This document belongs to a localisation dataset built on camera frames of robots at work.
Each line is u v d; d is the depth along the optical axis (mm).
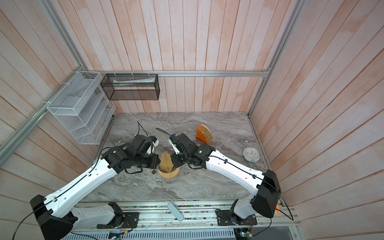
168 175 764
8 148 512
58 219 396
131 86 1046
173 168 720
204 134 970
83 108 733
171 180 873
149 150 583
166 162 780
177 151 649
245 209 543
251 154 950
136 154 532
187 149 551
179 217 725
